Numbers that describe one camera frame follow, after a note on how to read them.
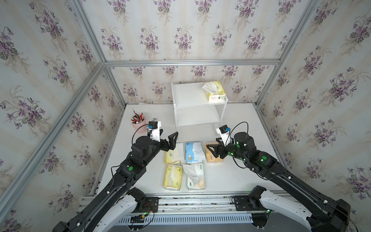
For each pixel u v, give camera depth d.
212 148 0.65
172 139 0.61
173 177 0.78
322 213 0.40
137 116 0.98
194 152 0.86
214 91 0.75
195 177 0.79
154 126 0.58
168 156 0.88
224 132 0.61
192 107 0.75
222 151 0.63
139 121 0.96
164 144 0.61
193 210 0.72
